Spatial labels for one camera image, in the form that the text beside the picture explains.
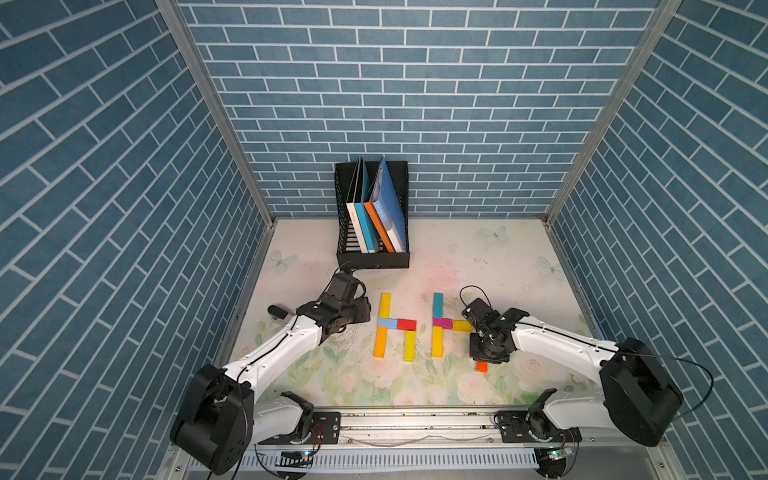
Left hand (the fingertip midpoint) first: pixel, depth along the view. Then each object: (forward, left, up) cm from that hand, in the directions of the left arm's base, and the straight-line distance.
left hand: (371, 308), depth 86 cm
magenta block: (-1, -23, -8) cm, 24 cm away
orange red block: (-14, -31, -7) cm, 35 cm away
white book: (+21, +6, +22) cm, 31 cm away
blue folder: (+37, -5, +4) cm, 38 cm away
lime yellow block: (-8, -11, -8) cm, 16 cm away
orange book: (+22, -1, +12) cm, 25 cm away
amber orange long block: (-6, -3, -9) cm, 11 cm away
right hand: (-11, -31, -8) cm, 34 cm away
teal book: (+22, +3, +18) cm, 29 cm away
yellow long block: (+6, -4, -9) cm, 11 cm away
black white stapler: (+1, +29, -4) cm, 29 cm away
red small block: (0, -10, -10) cm, 14 cm away
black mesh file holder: (+28, +10, -10) cm, 31 cm away
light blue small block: (0, -5, -9) cm, 11 cm away
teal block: (+6, -21, -8) cm, 23 cm away
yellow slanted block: (-8, -19, -8) cm, 22 cm away
